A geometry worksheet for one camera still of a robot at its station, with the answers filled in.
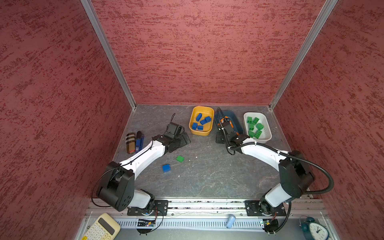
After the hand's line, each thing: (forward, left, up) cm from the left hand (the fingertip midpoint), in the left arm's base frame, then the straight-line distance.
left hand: (183, 144), depth 87 cm
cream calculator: (-40, +34, -8) cm, 54 cm away
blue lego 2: (+19, -6, -6) cm, 21 cm away
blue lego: (+25, -13, -9) cm, 29 cm away
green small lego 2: (-5, +2, -9) cm, 11 cm away
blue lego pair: (+20, -11, -9) cm, 24 cm away
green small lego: (+26, -48, -7) cm, 55 cm away
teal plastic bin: (+30, -35, -8) cm, 47 cm away
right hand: (+5, -22, 0) cm, 22 cm away
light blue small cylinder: (-37, -25, -7) cm, 45 cm away
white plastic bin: (+14, -58, -9) cm, 60 cm away
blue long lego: (+26, -9, -7) cm, 29 cm away
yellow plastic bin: (+32, -15, -5) cm, 36 cm away
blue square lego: (+23, -16, -3) cm, 28 cm away
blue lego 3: (-11, +10, -8) cm, 17 cm away
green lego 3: (+20, -48, -8) cm, 53 cm away
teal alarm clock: (-41, -63, -5) cm, 75 cm away
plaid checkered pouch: (+5, +35, -6) cm, 36 cm away
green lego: (+26, -53, -7) cm, 59 cm away
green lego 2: (+20, -54, -7) cm, 58 cm away
